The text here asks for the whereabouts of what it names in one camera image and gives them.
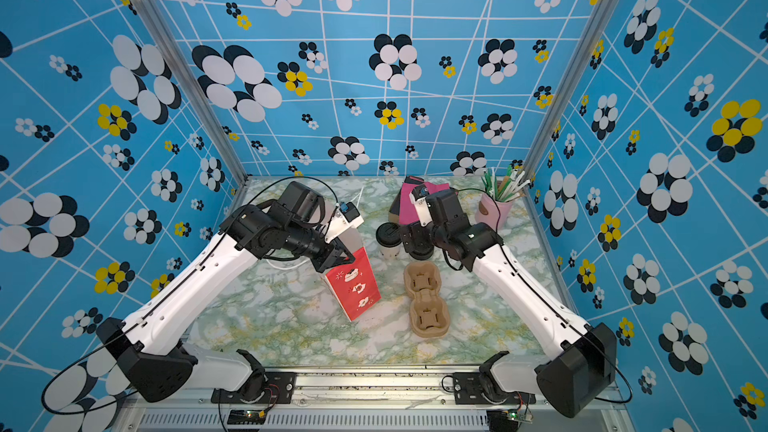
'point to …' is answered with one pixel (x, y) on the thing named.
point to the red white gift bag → (354, 284)
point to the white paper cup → (390, 253)
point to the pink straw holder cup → (487, 212)
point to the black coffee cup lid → (389, 234)
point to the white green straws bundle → (507, 187)
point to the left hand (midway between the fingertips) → (354, 256)
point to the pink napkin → (408, 212)
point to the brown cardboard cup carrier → (429, 311)
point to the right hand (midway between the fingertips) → (418, 226)
